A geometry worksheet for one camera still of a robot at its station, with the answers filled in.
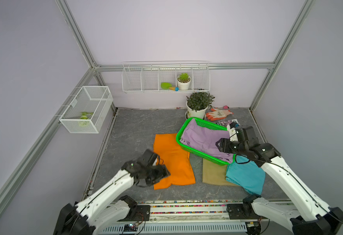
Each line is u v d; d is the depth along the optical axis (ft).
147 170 2.12
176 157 3.04
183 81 2.99
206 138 3.16
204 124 3.33
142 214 2.37
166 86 3.24
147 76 3.23
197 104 3.25
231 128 2.26
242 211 2.38
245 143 1.78
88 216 1.31
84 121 2.42
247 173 2.65
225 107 4.06
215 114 3.80
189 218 2.38
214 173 2.78
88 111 2.69
